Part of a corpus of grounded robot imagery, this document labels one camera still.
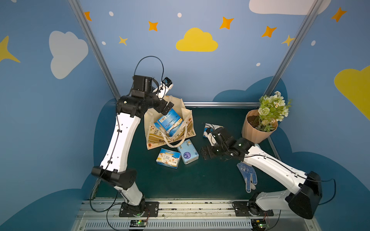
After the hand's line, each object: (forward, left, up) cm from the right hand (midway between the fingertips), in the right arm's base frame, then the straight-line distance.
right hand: (208, 147), depth 79 cm
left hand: (+13, +23, +25) cm, 36 cm away
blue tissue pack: (+16, +24, 0) cm, 29 cm away
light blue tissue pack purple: (+3, +11, -12) cm, 17 cm away
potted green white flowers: (+21, -33, -1) cm, 39 cm away
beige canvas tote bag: (+7, +32, -3) cm, 33 cm away
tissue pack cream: (-3, +23, -10) cm, 26 cm away
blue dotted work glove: (-7, -25, -16) cm, 31 cm away
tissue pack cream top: (+24, -2, -13) cm, 27 cm away
